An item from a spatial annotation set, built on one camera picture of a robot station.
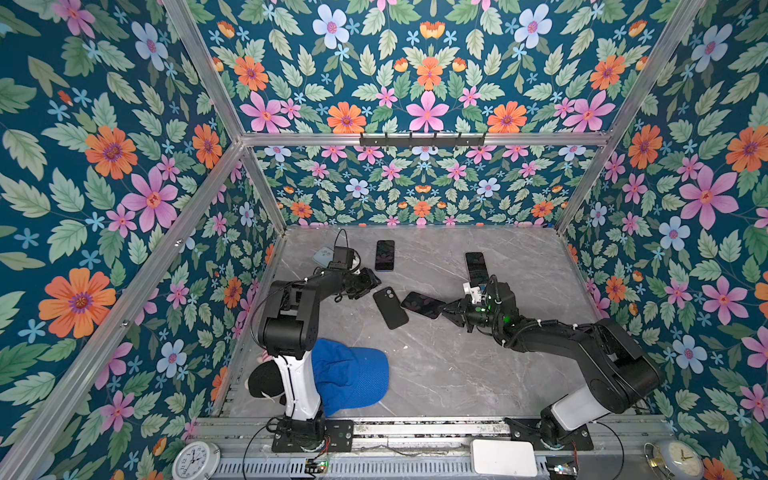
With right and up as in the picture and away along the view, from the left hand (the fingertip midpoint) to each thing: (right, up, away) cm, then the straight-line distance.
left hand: (381, 276), depth 98 cm
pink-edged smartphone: (+35, +2, +10) cm, 36 cm away
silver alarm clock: (+72, -40, -31) cm, 88 cm away
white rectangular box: (+32, -39, -32) cm, 60 cm away
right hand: (+18, -8, -14) cm, 24 cm away
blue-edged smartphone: (+1, +6, +13) cm, 15 cm away
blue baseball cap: (-7, -26, -18) cm, 33 cm away
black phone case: (+4, -10, -3) cm, 11 cm away
